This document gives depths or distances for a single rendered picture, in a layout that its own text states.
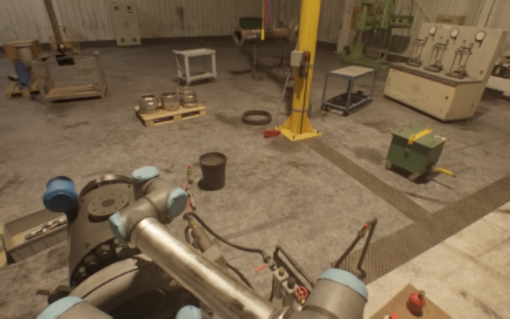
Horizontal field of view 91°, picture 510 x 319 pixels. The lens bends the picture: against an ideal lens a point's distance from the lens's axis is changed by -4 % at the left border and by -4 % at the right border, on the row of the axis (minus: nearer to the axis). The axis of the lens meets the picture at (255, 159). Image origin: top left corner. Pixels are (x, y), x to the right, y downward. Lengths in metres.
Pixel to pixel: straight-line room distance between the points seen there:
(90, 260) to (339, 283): 1.22
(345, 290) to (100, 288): 0.93
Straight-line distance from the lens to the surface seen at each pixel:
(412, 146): 3.75
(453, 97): 6.23
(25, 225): 3.37
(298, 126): 4.51
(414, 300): 1.80
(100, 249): 1.54
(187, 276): 0.67
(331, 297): 0.63
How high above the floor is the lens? 1.90
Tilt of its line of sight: 30 degrees down
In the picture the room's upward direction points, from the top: 1 degrees clockwise
